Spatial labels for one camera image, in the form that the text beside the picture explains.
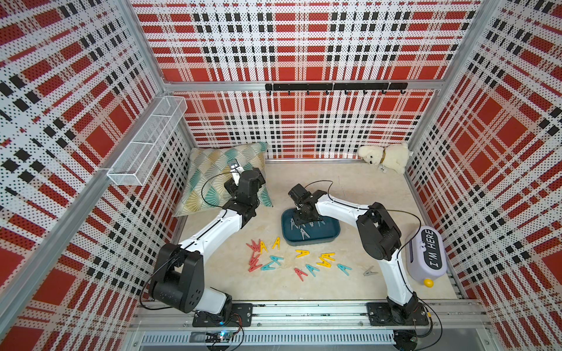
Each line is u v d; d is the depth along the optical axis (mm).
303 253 880
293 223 918
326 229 924
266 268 840
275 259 862
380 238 539
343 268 840
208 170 961
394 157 1138
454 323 719
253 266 841
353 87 901
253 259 861
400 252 568
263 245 904
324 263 844
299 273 827
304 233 930
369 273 821
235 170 702
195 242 468
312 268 840
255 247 884
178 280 424
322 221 958
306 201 733
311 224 955
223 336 692
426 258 766
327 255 867
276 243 903
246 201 637
